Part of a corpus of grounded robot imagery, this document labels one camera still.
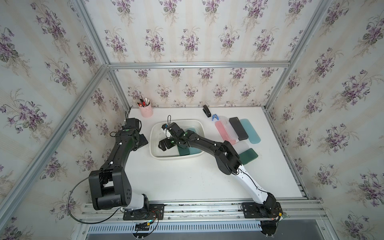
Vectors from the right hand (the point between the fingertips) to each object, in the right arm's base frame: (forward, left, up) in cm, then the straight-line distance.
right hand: (165, 143), depth 96 cm
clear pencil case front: (+2, -51, -6) cm, 52 cm away
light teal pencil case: (-6, -18, +1) cm, 19 cm away
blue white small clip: (+27, -35, -2) cm, 44 cm away
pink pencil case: (+10, -40, -2) cm, 41 cm away
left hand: (-7, +14, +9) cm, 18 cm away
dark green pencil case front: (-7, -53, -2) cm, 54 cm away
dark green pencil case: (-5, -13, -1) cm, 14 cm away
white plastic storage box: (+8, +7, -2) cm, 10 cm away
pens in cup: (+29, +18, +9) cm, 35 cm away
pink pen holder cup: (+24, +16, +5) cm, 29 cm away
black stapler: (+30, -28, 0) cm, 41 cm away
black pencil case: (+14, -51, -1) cm, 53 cm away
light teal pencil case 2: (+10, -60, -4) cm, 61 cm away
